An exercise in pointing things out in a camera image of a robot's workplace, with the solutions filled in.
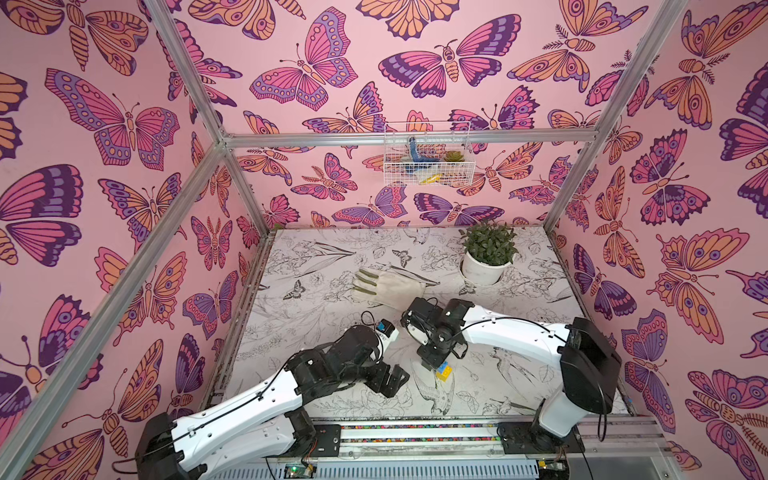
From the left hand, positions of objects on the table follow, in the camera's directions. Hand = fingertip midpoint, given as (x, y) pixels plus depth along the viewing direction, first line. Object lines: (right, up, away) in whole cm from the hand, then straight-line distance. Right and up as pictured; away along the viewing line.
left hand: (397, 367), depth 73 cm
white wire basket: (+11, +60, +22) cm, 65 cm away
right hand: (+9, 0, +10) cm, 13 cm away
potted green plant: (+28, +29, +17) cm, 44 cm away
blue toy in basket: (+4, +55, +21) cm, 59 cm away
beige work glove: (-1, +16, +30) cm, 34 cm away
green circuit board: (-24, -24, -2) cm, 34 cm away
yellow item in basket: (+10, +50, +14) cm, 52 cm away
